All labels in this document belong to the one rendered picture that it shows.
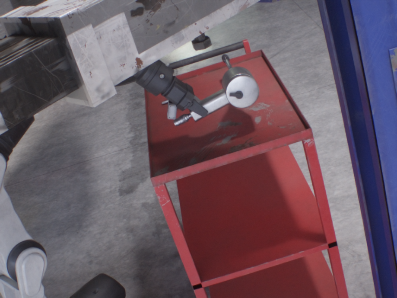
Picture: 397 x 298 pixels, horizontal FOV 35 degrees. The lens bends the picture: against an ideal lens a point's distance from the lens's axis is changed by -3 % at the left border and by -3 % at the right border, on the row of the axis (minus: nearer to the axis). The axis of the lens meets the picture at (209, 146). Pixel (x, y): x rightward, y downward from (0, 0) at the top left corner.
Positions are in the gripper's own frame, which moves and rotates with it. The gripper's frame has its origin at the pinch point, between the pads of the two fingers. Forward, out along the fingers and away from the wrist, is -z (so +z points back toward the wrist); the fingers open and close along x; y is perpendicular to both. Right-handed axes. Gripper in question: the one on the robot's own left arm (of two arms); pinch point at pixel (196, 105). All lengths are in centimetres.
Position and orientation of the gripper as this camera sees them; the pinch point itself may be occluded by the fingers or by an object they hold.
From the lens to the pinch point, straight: 179.0
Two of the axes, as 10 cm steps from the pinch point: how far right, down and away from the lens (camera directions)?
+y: -6.0, 7.7, 2.3
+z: -7.9, -5.4, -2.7
